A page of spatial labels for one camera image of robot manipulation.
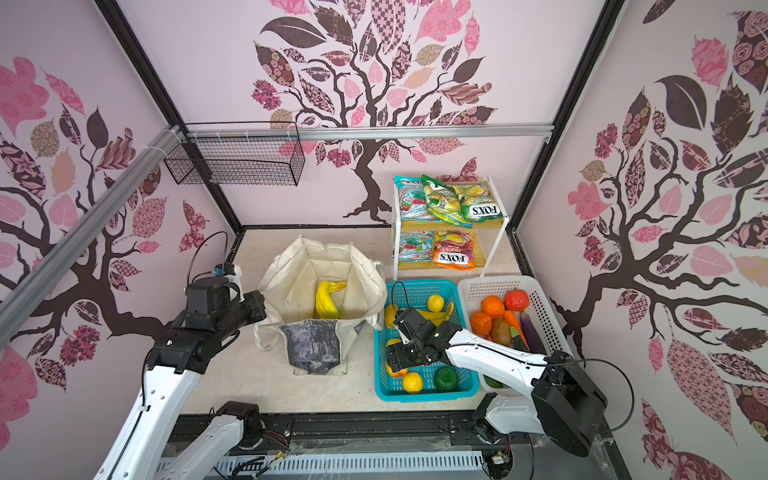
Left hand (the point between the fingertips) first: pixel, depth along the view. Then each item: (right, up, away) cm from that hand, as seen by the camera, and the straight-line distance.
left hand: (263, 302), depth 73 cm
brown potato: (+64, -11, +12) cm, 66 cm away
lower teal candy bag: (+40, +14, +17) cm, 46 cm away
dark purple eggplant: (+75, -14, +12) cm, 77 cm away
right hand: (+34, -17, +9) cm, 39 cm away
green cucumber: (+50, -10, -23) cm, 56 cm away
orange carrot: (+69, -9, +16) cm, 72 cm away
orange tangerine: (+64, -4, +18) cm, 66 cm away
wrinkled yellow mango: (+32, -7, +15) cm, 36 cm away
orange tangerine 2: (+59, -9, +12) cm, 61 cm away
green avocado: (+47, -21, +4) cm, 52 cm away
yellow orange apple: (+34, -20, +5) cm, 40 cm away
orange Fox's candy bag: (+52, +13, +16) cm, 56 cm away
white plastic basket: (+59, 0, +21) cm, 62 cm away
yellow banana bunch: (+12, -4, +15) cm, 20 cm away
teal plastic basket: (+40, -1, +20) cm, 45 cm away
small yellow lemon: (+33, -14, +12) cm, 37 cm away
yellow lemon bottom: (+38, -23, +4) cm, 44 cm away
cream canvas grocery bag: (+13, -11, +1) cm, 17 cm away
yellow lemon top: (+46, -4, +19) cm, 50 cm away
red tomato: (+71, -2, +17) cm, 73 cm away
